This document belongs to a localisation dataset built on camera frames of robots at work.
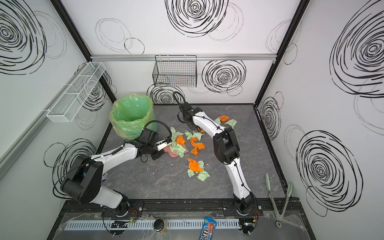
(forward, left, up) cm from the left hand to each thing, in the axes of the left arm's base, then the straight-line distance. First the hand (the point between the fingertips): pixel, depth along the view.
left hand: (163, 148), depth 91 cm
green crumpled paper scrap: (+11, -19, -2) cm, 22 cm away
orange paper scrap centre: (-9, -19, -3) cm, 21 cm away
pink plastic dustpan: (-3, -6, -1) cm, 7 cm away
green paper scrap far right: (+25, -45, -4) cm, 52 cm away
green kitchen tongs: (-33, -61, -2) cm, 69 cm away
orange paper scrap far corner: (+27, -40, -2) cm, 48 cm away
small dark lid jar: (-39, -6, +6) cm, 40 cm away
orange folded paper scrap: (+5, -22, -4) cm, 23 cm away
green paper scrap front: (+1, -8, -1) cm, 8 cm away
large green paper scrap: (+14, -4, -5) cm, 15 cm away
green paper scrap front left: (-14, -17, -3) cm, 22 cm away
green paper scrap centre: (-8, -23, -3) cm, 25 cm away
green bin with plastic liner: (+19, +24, +10) cm, 32 cm away
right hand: (+18, -20, +4) cm, 27 cm away
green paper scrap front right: (-15, -24, -4) cm, 29 cm away
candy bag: (-40, -26, -2) cm, 48 cm away
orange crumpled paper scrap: (+8, -9, -3) cm, 13 cm away
